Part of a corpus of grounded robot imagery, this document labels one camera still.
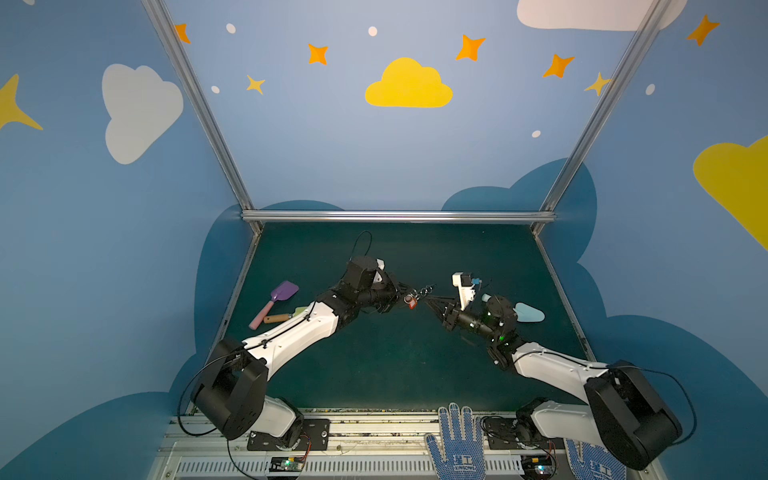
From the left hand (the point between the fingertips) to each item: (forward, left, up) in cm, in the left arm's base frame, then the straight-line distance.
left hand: (418, 289), depth 78 cm
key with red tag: (0, +1, -6) cm, 6 cm away
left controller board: (-37, +32, -22) cm, 53 cm away
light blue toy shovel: (+5, -38, -21) cm, 44 cm away
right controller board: (-36, -29, -22) cm, 52 cm away
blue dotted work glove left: (-34, -11, -21) cm, 42 cm away
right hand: (-1, -3, -3) cm, 4 cm away
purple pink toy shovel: (+11, +43, -20) cm, 49 cm away
